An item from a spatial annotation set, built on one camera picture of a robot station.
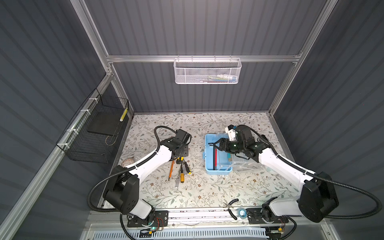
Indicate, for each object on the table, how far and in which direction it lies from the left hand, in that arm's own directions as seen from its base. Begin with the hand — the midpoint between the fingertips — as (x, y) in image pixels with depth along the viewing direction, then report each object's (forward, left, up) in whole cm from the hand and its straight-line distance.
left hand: (183, 150), depth 87 cm
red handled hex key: (0, -19, -9) cm, 21 cm away
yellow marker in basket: (+14, +32, +17) cm, 39 cm away
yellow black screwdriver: (-7, -2, -8) cm, 11 cm away
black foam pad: (+8, +39, +19) cm, 44 cm away
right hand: (-2, -20, +6) cm, 21 cm away
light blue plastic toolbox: (-5, -26, -8) cm, 28 cm away
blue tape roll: (-32, -29, -10) cm, 45 cm away
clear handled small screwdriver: (-15, +4, -10) cm, 18 cm away
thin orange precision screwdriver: (-6, +8, -11) cm, 15 cm away
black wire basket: (+1, +44, +17) cm, 47 cm away
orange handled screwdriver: (-11, +1, -9) cm, 14 cm away
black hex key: (0, -19, -9) cm, 21 cm away
